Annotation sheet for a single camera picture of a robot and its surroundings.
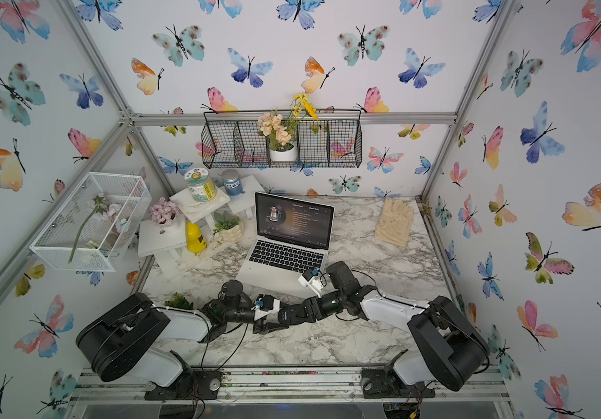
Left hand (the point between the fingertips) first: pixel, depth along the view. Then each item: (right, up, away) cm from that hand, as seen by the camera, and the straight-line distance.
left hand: (288, 311), depth 81 cm
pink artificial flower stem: (-52, +32, -6) cm, 62 cm away
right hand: (+3, 0, -3) cm, 5 cm away
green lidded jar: (-28, +39, +3) cm, 48 cm away
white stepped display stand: (-39, +20, +5) cm, 44 cm away
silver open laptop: (-1, +20, +23) cm, 30 cm away
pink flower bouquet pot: (-38, +30, 0) cm, 48 cm away
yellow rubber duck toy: (-35, +20, +15) cm, 43 cm away
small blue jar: (-22, +43, +15) cm, 51 cm away
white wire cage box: (-52, +26, -9) cm, 59 cm away
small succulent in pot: (-23, +26, +17) cm, 39 cm away
